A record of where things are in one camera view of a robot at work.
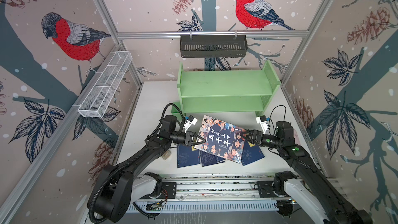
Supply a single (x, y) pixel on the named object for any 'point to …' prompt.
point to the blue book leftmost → (186, 157)
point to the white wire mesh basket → (101, 92)
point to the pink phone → (296, 137)
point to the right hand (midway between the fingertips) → (243, 137)
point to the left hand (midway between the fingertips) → (202, 143)
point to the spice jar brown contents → (166, 154)
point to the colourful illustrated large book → (222, 139)
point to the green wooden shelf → (225, 91)
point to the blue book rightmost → (251, 154)
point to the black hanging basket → (210, 46)
